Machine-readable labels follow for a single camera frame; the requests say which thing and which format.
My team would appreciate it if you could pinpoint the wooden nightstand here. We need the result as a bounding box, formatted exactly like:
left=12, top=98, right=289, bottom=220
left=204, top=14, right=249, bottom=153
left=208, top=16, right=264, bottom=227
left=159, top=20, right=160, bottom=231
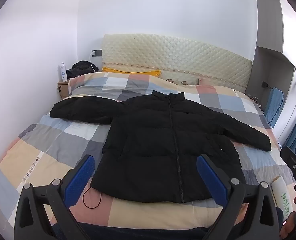
left=57, top=81, right=70, bottom=100

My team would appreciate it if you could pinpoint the floral cream pillow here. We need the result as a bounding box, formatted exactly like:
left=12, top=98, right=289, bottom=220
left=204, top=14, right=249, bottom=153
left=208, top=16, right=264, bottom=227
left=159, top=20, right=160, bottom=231
left=160, top=70, right=202, bottom=85

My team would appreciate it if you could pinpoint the plaid patchwork quilt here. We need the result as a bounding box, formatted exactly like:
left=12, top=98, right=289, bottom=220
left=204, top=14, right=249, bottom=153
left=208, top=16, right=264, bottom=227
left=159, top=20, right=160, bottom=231
left=0, top=72, right=296, bottom=230

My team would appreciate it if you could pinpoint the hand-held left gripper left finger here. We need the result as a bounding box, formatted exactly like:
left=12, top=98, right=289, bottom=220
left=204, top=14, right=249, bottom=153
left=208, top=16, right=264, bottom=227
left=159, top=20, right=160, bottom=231
left=13, top=154, right=96, bottom=240

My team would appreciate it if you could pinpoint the cream quilted headboard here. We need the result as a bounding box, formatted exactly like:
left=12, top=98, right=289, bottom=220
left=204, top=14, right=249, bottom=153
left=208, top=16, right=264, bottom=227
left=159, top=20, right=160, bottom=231
left=102, top=33, right=253, bottom=93

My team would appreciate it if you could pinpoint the white spray bottle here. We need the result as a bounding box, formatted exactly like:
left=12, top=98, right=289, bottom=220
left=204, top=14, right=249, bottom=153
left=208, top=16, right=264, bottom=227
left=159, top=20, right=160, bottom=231
left=60, top=62, right=68, bottom=82

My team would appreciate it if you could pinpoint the yellow pillow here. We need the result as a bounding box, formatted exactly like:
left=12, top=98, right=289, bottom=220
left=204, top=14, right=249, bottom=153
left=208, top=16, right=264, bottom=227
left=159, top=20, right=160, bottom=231
left=102, top=66, right=161, bottom=76

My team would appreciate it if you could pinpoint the black puffer jacket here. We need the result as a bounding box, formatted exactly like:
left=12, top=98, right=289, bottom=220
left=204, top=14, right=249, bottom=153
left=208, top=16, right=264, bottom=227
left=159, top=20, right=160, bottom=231
left=49, top=90, right=272, bottom=204

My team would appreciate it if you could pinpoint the grey wardrobe unit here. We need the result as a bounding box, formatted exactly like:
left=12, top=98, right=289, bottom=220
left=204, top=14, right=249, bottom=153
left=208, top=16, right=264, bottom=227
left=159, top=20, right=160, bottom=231
left=245, top=0, right=296, bottom=145

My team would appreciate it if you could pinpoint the black hair tie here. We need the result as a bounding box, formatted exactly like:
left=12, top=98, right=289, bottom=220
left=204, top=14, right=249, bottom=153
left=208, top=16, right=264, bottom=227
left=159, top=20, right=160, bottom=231
left=82, top=186, right=103, bottom=209

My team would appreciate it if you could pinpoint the white roll with green print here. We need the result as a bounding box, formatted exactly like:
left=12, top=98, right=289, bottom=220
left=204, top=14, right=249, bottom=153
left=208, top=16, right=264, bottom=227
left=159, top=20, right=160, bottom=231
left=271, top=177, right=296, bottom=221

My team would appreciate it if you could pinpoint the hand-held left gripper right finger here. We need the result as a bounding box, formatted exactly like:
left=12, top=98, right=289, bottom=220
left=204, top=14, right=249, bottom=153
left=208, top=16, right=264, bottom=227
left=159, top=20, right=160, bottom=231
left=196, top=154, right=281, bottom=240

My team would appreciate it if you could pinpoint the black cloth pile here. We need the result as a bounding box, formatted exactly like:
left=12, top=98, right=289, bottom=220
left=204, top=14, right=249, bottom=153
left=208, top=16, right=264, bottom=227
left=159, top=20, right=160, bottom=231
left=66, top=60, right=99, bottom=79

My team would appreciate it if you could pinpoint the person's right hand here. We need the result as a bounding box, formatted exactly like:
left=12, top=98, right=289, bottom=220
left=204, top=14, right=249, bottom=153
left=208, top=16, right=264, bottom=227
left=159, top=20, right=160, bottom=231
left=279, top=194, right=296, bottom=239

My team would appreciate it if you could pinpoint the blue cloth on shelf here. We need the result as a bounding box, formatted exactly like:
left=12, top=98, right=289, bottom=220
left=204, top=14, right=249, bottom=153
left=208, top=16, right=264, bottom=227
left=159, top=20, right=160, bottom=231
left=264, top=87, right=285, bottom=128

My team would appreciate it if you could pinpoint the white charging cable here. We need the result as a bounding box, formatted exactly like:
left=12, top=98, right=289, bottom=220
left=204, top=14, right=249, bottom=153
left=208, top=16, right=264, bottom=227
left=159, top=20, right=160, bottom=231
left=89, top=54, right=99, bottom=72

